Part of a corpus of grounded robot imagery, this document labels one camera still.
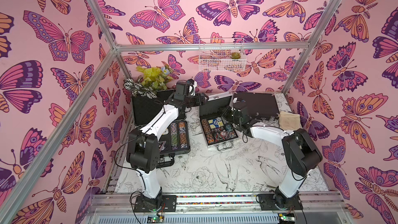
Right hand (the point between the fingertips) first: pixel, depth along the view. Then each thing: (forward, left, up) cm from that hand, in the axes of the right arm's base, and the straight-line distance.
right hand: (220, 107), depth 91 cm
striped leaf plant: (+8, +49, +7) cm, 50 cm away
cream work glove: (+2, -48, -17) cm, 51 cm away
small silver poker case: (-7, 0, -15) cm, 17 cm away
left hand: (+2, +8, +6) cm, 10 cm away
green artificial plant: (+20, +39, +6) cm, 44 cm away
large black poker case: (-15, +26, -10) cm, 32 cm away
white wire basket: (+31, +3, +15) cm, 35 cm away
